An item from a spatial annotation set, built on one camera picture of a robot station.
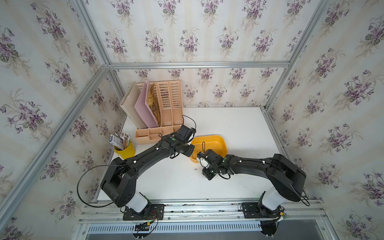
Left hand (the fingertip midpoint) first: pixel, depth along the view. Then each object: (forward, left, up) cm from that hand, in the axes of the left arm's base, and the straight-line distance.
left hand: (191, 149), depth 85 cm
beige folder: (+21, +37, +17) cm, 46 cm away
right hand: (-10, -9, -10) cm, 17 cm away
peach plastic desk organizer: (+40, +16, +8) cm, 44 cm away
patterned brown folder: (+31, +25, +8) cm, 40 cm away
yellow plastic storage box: (+11, -8, -11) cm, 17 cm away
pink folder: (+19, +29, +15) cm, 37 cm away
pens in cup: (+3, +40, +4) cm, 40 cm away
